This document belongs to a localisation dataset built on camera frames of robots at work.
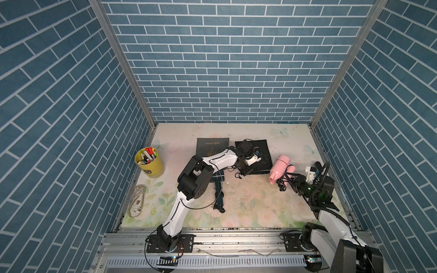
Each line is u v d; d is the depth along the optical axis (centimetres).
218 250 74
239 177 94
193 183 55
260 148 109
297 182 74
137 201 83
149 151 89
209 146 108
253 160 88
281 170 85
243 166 85
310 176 79
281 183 81
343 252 42
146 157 89
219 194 84
